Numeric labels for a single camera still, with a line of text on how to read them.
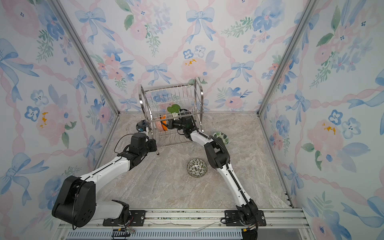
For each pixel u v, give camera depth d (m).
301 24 0.74
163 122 0.95
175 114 0.86
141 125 1.08
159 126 0.96
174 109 0.85
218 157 0.69
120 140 1.03
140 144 0.69
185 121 0.86
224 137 1.00
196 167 0.90
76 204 0.41
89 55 0.88
